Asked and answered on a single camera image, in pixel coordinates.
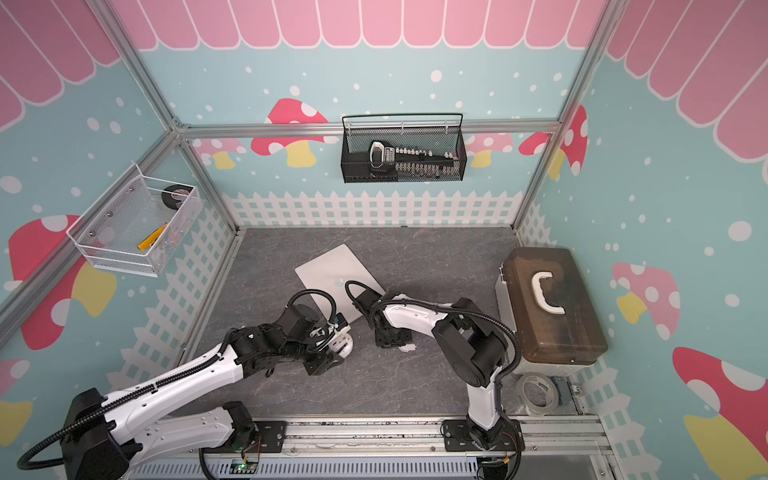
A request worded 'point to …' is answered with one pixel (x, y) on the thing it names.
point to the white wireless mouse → (342, 345)
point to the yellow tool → (148, 241)
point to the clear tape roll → (536, 393)
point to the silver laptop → (331, 273)
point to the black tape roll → (174, 195)
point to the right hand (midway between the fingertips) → (393, 342)
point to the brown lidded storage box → (551, 309)
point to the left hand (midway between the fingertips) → (332, 355)
